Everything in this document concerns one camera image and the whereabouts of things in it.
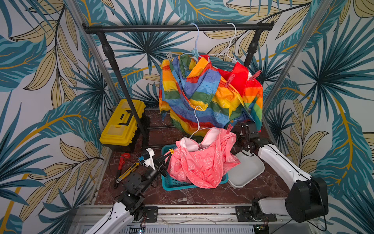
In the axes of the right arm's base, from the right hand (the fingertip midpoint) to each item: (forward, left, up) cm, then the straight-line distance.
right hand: (233, 137), depth 86 cm
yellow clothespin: (-15, +34, +14) cm, 40 cm away
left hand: (-15, +35, +8) cm, 39 cm away
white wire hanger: (-6, +22, +18) cm, 29 cm away
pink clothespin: (-4, +7, +15) cm, 17 cm away
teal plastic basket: (-21, +39, -15) cm, 46 cm away
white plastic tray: (-14, -10, -13) cm, 21 cm away
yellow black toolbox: (+3, +67, +3) cm, 67 cm away
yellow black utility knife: (-12, +60, -13) cm, 63 cm away
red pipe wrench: (-4, +68, -13) cm, 70 cm away
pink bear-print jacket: (-17, +19, +3) cm, 26 cm away
